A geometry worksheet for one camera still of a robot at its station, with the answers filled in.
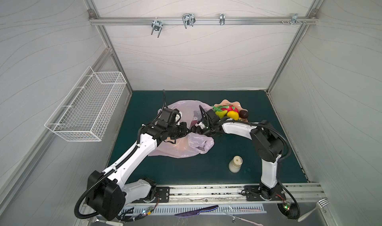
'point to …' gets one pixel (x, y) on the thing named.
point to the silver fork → (321, 203)
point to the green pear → (221, 114)
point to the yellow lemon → (233, 114)
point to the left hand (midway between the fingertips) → (188, 131)
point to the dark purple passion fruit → (243, 114)
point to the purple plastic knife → (194, 212)
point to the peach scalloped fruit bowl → (236, 104)
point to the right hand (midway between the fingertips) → (190, 141)
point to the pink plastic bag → (191, 144)
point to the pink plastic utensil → (234, 218)
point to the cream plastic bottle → (235, 166)
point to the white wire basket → (91, 110)
